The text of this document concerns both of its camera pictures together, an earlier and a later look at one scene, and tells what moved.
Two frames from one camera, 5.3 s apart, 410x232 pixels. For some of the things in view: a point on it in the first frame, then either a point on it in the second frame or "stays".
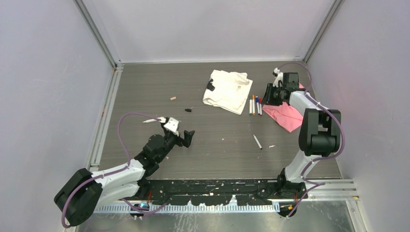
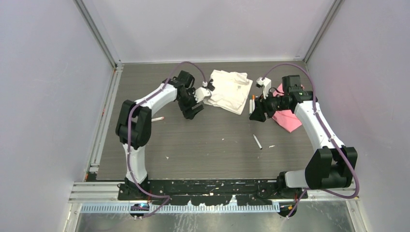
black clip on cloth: (210, 86) stays
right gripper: (268, 99) -> (261, 106)
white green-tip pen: (250, 105) stays
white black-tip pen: (257, 142) stays
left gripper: (185, 141) -> (187, 111)
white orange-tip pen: (254, 97) stays
